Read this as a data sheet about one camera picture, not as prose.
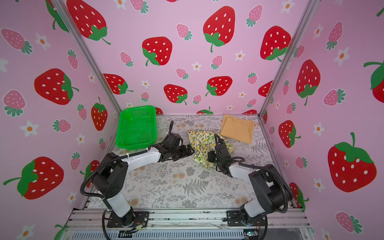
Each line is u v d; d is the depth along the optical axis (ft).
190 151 2.74
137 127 3.73
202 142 3.40
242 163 1.97
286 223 2.40
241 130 3.67
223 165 2.31
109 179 1.54
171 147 2.37
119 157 1.67
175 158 2.58
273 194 1.48
